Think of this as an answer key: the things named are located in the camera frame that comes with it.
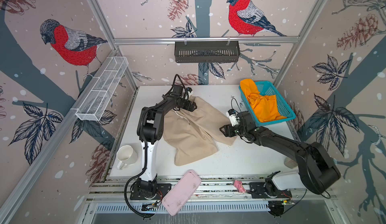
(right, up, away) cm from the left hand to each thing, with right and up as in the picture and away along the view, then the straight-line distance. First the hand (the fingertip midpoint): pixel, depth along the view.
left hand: (190, 104), depth 103 cm
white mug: (-34, -27, -23) cm, 49 cm away
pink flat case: (-5, -43, -32) cm, 54 cm away
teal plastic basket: (+58, +12, +10) cm, 60 cm away
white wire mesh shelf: (-47, +9, -25) cm, 54 cm away
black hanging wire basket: (+10, +38, +4) cm, 39 cm away
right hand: (+21, -15, -14) cm, 29 cm away
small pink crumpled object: (+25, -39, -30) cm, 56 cm away
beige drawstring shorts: (+2, -19, -9) cm, 21 cm away
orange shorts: (+50, -2, -6) cm, 50 cm away
